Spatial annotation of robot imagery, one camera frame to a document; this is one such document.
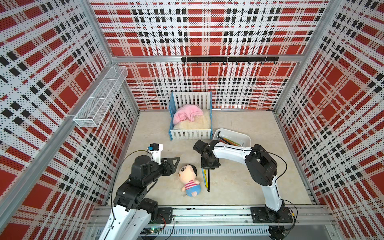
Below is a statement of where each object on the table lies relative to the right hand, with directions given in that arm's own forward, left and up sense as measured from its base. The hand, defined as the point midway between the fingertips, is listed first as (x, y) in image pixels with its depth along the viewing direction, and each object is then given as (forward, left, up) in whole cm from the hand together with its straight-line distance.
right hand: (209, 166), depth 90 cm
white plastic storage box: (+21, -18, +2) cm, 28 cm away
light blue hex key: (-7, +4, 0) cm, 7 cm away
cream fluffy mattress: (+29, +3, +8) cm, 30 cm away
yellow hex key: (-7, +2, -1) cm, 8 cm away
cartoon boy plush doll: (-7, +13, +7) cm, 16 cm away
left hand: (-5, +16, +20) cm, 26 cm away
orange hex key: (+18, -14, 0) cm, 23 cm away
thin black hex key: (-9, +1, 0) cm, 9 cm away
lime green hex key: (+18, -17, -1) cm, 25 cm away
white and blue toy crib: (+45, +3, +14) cm, 47 cm away
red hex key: (+18, -10, 0) cm, 20 cm away
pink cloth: (+32, +15, +15) cm, 38 cm away
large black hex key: (+23, -7, +4) cm, 25 cm away
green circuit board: (-32, +27, +2) cm, 41 cm away
